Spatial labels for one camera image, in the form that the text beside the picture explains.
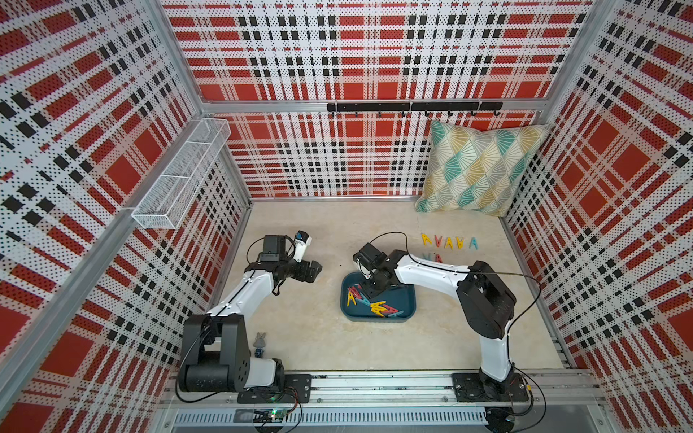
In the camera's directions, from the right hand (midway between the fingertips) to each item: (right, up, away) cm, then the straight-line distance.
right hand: (374, 287), depth 90 cm
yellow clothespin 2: (+30, +14, +15) cm, 36 cm away
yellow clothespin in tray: (+1, -7, -2) cm, 7 cm away
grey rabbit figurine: (-36, -15, -10) cm, 40 cm away
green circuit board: (-28, -29, -21) cm, 45 cm away
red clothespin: (+26, +15, +17) cm, 34 cm away
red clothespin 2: (+25, +8, +11) cm, 28 cm away
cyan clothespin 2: (+21, +9, +11) cm, 25 cm away
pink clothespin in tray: (-7, -1, +1) cm, 7 cm away
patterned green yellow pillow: (+36, +40, +3) cm, 54 cm away
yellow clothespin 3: (+34, +14, +14) cm, 40 cm away
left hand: (-21, +8, 0) cm, 23 cm away
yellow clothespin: (+22, +16, +17) cm, 32 cm away
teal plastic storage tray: (+9, -3, -2) cm, 10 cm away
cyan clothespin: (+41, +15, +17) cm, 47 cm away
